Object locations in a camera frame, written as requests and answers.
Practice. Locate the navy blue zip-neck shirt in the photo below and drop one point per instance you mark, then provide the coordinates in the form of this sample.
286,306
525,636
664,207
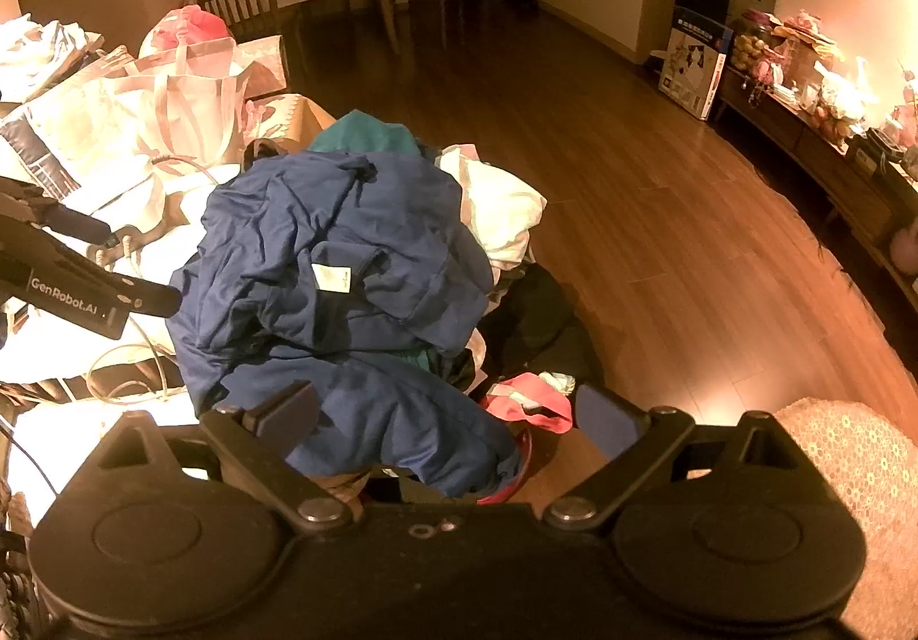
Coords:
323,324

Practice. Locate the wooden sideboard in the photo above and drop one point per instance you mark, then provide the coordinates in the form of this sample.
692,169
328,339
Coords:
810,145

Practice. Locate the pink cloth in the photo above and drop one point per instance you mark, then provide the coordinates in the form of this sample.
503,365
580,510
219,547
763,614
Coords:
197,23

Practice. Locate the blue and white cardboard box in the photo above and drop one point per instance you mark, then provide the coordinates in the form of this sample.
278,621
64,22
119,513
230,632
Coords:
692,74

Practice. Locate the pink red garment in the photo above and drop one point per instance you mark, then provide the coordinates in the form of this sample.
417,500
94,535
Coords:
527,396

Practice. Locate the white garment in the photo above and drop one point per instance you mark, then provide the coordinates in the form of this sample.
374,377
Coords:
502,210

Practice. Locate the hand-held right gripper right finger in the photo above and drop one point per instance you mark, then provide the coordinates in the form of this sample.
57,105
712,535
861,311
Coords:
609,421

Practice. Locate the black garment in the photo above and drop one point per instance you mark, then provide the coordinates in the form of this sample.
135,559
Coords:
538,324

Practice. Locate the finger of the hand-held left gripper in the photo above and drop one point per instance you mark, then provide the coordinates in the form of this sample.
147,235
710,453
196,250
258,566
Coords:
147,299
50,213

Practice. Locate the brown cardboard box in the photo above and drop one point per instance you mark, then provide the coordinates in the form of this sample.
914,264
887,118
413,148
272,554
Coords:
308,117

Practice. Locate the pile of snack packets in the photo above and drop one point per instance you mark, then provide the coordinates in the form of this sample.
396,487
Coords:
839,88

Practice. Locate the white bedding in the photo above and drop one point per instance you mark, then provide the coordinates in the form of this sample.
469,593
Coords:
57,367

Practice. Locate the white crumpled cloth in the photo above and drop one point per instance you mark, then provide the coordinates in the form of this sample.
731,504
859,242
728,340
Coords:
36,52

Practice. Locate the pink plush toy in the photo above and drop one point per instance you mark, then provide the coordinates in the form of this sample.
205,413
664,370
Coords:
905,249

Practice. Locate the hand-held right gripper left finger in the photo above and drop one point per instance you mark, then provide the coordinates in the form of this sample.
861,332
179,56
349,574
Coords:
283,414

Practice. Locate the teal garment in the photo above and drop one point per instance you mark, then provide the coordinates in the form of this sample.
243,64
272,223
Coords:
366,134

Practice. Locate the pink lace tablecloth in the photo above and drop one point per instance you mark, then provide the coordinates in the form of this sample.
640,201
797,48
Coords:
860,468

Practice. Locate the white tote bag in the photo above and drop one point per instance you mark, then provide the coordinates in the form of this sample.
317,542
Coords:
193,117

